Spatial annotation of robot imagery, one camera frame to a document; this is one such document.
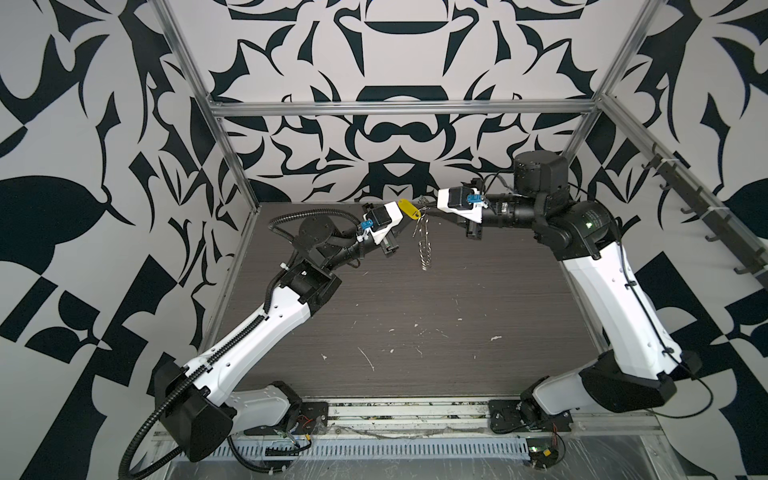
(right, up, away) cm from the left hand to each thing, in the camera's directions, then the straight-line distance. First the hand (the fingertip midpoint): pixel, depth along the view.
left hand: (421, 198), depth 54 cm
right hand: (+2, 0, +1) cm, 2 cm away
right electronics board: (+30, -57, +17) cm, 67 cm away
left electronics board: (-31, -59, +18) cm, 69 cm away
